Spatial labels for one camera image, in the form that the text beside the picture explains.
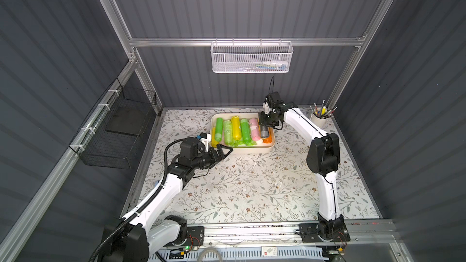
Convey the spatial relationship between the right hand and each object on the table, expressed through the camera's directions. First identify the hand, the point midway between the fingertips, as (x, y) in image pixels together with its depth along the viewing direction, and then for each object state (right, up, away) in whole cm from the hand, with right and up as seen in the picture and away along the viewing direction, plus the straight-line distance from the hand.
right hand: (263, 121), depth 97 cm
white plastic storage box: (-12, -14, +4) cm, 19 cm away
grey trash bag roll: (0, -5, -4) cm, 6 cm away
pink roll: (-4, -2, +4) cm, 6 cm away
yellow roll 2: (-27, -12, +2) cm, 29 cm away
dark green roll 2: (-10, -5, +2) cm, 11 cm away
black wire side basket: (-65, -6, -24) cm, 69 cm away
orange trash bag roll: (+3, -10, +4) cm, 12 cm away
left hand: (-17, -15, -21) cm, 31 cm away
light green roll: (-19, -7, +1) cm, 20 cm away
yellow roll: (-14, -4, +2) cm, 15 cm away
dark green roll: (-24, -6, +2) cm, 25 cm away
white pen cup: (+34, +3, +5) cm, 34 cm away
